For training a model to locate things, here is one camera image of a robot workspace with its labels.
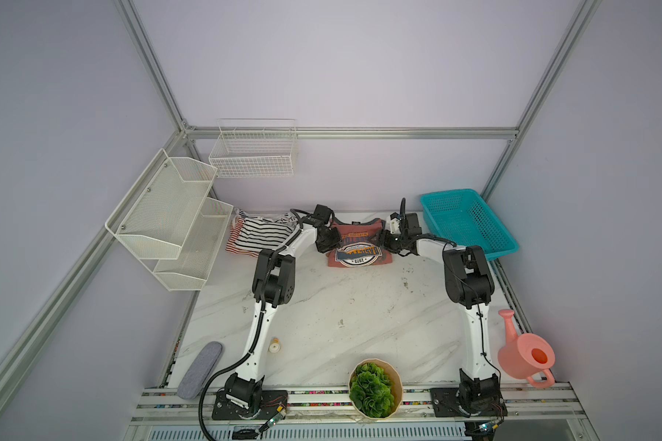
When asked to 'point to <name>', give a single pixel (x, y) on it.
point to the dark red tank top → (357, 247)
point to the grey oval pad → (199, 371)
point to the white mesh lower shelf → (199, 251)
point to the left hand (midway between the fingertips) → (339, 247)
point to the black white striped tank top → (258, 234)
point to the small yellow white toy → (275, 345)
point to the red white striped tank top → (235, 230)
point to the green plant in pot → (375, 389)
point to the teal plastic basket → (463, 217)
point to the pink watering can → (528, 356)
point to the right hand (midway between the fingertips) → (368, 242)
